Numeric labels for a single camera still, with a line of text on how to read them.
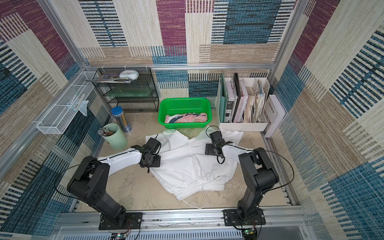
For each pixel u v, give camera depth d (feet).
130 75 2.92
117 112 3.08
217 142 2.53
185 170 2.95
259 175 1.57
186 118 3.45
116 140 3.10
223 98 2.80
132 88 3.54
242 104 3.12
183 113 3.58
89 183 1.49
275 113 2.96
